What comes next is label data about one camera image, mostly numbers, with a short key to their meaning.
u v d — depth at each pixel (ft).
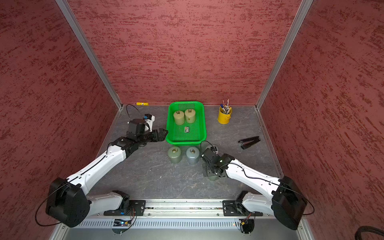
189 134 3.39
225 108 3.18
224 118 3.42
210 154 2.11
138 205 2.45
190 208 2.48
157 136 2.38
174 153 2.80
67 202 1.29
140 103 4.00
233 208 2.41
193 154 2.80
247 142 3.17
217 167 1.89
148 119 2.39
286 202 1.32
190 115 3.46
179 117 3.38
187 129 3.49
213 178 2.74
